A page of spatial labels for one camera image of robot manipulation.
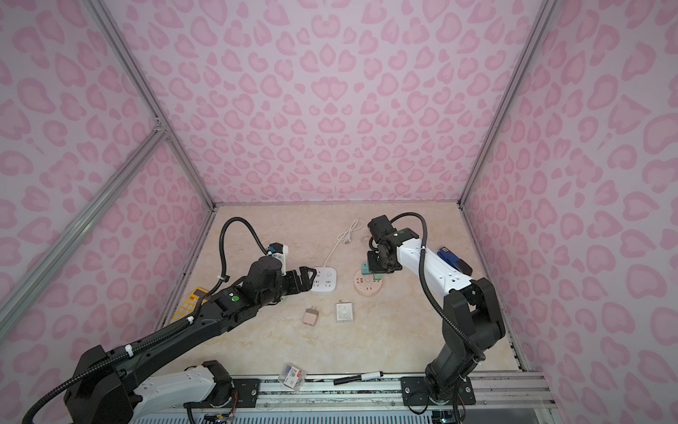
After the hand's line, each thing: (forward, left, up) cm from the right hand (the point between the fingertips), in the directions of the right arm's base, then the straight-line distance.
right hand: (375, 264), depth 87 cm
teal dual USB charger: (+1, +3, -6) cm, 7 cm away
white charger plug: (-13, +10, -9) cm, 18 cm away
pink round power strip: (-3, +3, -10) cm, 10 cm away
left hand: (-7, +19, +6) cm, 21 cm away
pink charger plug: (-14, +21, -10) cm, 27 cm away
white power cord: (+19, +10, -10) cm, 24 cm away
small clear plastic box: (-31, +24, -9) cm, 41 cm away
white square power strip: (-2, +17, -9) cm, 19 cm away
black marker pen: (-31, +5, -10) cm, 33 cm away
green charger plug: (-4, -1, -2) cm, 4 cm away
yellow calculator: (-11, +63, -10) cm, 65 cm away
